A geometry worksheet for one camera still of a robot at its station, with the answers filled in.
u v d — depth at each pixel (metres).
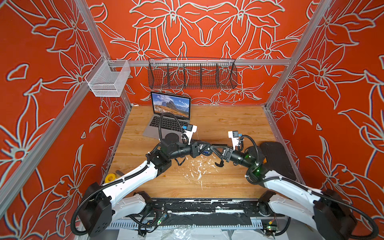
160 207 0.73
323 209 0.40
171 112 1.08
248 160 0.61
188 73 1.01
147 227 0.71
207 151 0.67
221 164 0.88
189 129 0.63
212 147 0.66
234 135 0.67
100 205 0.39
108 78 0.93
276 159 0.85
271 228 0.68
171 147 0.55
